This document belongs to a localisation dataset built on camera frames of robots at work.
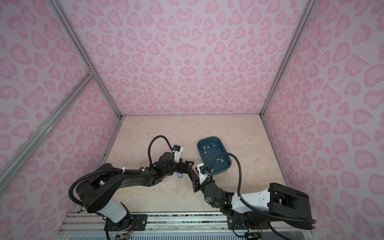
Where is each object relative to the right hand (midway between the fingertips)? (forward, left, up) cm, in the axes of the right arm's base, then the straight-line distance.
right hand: (192, 170), depth 76 cm
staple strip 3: (+23, -13, -13) cm, 30 cm away
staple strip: (+13, -17, -14) cm, 26 cm away
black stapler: (+1, -1, -12) cm, 12 cm away
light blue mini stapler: (+2, +8, -13) cm, 15 cm away
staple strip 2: (+21, -7, -14) cm, 26 cm away
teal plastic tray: (+16, -8, -14) cm, 23 cm away
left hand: (+9, +2, -6) cm, 11 cm away
